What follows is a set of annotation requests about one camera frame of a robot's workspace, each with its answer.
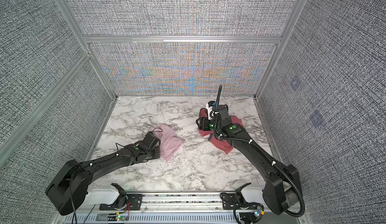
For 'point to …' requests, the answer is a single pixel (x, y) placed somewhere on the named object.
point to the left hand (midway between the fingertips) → (158, 153)
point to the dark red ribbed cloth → (223, 145)
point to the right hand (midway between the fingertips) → (200, 120)
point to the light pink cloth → (170, 144)
